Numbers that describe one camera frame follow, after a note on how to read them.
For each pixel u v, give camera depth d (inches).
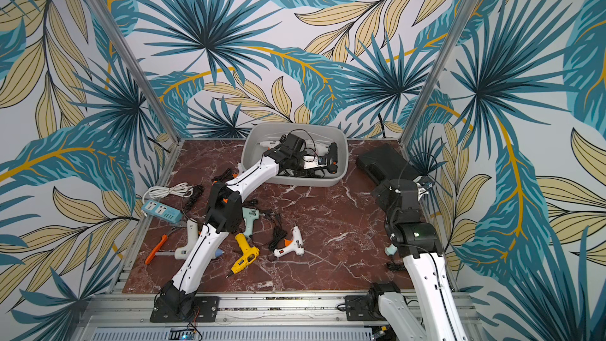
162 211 36.3
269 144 44.5
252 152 44.2
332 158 39.5
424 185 23.3
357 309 28.7
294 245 33.6
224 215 25.5
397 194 20.0
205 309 29.1
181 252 32.1
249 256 32.4
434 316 15.6
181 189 38.7
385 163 41.9
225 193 26.1
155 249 33.0
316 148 43.4
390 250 33.0
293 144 32.5
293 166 33.6
